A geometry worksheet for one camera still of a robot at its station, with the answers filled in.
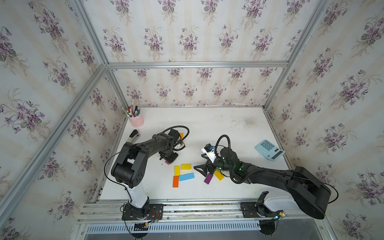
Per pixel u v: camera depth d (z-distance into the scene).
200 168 0.72
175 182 0.83
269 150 0.93
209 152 0.70
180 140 0.82
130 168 0.47
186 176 0.85
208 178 0.84
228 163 0.63
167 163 0.90
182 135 0.86
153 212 0.72
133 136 0.98
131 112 1.02
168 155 0.80
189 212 0.75
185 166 0.94
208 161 0.72
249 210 0.73
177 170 0.88
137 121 1.02
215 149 0.70
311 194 0.42
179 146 0.87
